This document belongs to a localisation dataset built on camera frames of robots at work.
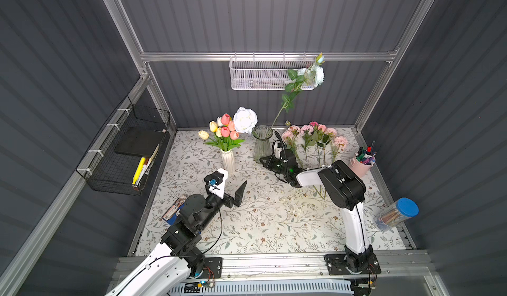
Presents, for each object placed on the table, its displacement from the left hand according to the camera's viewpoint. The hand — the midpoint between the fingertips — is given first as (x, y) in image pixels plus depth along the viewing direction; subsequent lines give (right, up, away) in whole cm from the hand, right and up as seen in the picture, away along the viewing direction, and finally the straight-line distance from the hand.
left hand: (235, 178), depth 68 cm
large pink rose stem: (+50, +19, +44) cm, 69 cm away
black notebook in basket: (-40, +13, +11) cm, 44 cm away
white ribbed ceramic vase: (-6, +5, +24) cm, 25 cm away
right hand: (+10, +5, +30) cm, 32 cm away
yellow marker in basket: (-35, +2, +3) cm, 36 cm away
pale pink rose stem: (+55, +13, +41) cm, 70 cm away
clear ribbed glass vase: (+10, +17, +28) cm, 34 cm away
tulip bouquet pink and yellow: (-5, +15, +10) cm, 19 cm away
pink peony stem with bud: (+26, +18, +44) cm, 55 cm away
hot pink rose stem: (+42, +24, +51) cm, 71 cm away
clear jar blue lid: (+58, -13, +3) cm, 60 cm away
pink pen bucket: (+57, +4, +24) cm, 62 cm away
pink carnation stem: (+36, +20, +48) cm, 63 cm away
